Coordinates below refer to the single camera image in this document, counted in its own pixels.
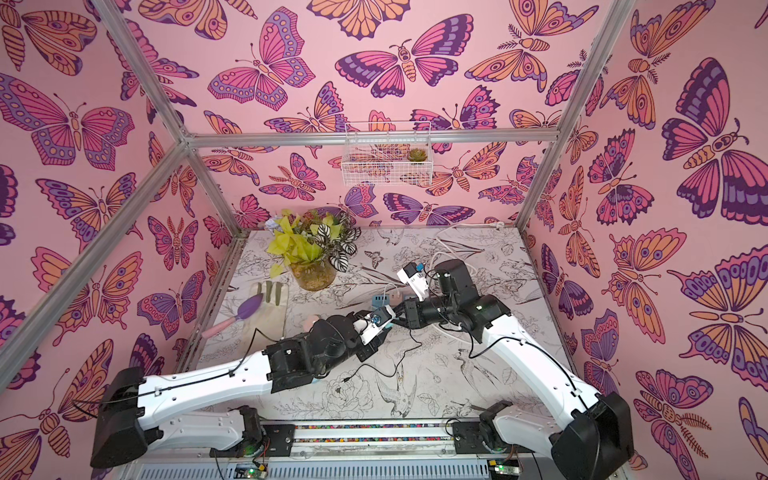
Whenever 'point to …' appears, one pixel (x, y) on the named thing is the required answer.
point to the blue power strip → (380, 300)
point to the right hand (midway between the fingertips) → (391, 314)
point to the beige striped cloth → (268, 323)
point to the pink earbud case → (309, 322)
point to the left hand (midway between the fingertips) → (386, 318)
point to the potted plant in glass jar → (313, 246)
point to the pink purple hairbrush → (248, 306)
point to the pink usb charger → (395, 297)
